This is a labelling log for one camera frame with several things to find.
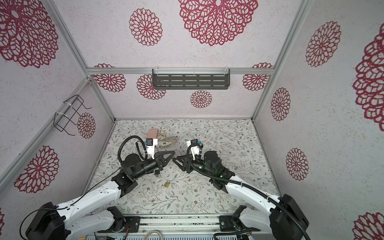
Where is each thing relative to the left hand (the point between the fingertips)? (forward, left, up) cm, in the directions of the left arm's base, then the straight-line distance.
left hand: (175, 154), depth 71 cm
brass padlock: (-4, +7, -25) cm, 26 cm away
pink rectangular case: (+32, +20, -23) cm, 45 cm away
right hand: (-2, 0, +1) cm, 2 cm away
